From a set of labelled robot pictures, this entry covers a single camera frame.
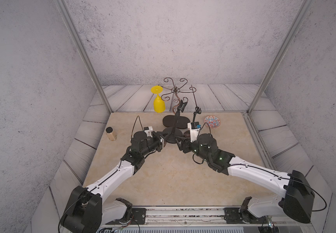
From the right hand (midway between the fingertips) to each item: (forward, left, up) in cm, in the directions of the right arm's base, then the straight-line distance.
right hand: (179, 137), depth 74 cm
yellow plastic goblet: (+27, +12, -3) cm, 29 cm away
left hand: (+1, +3, +1) cm, 3 cm away
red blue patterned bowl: (+31, -26, -24) cm, 48 cm away
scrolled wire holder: (+31, +1, +5) cm, 31 cm away
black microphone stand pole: (+21, -11, -2) cm, 24 cm away
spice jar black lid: (+17, +47, -16) cm, 52 cm away
